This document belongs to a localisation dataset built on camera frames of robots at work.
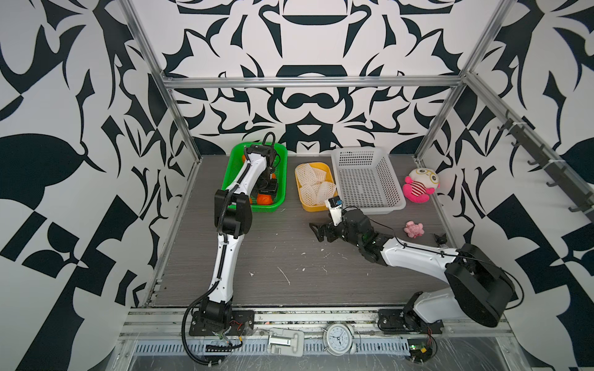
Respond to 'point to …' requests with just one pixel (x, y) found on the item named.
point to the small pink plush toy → (413, 229)
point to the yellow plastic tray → (306, 207)
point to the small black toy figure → (441, 240)
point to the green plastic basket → (235, 159)
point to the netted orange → (264, 199)
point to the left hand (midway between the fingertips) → (263, 193)
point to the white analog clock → (338, 339)
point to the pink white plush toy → (419, 184)
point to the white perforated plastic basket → (366, 179)
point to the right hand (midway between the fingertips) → (318, 216)
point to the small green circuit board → (420, 349)
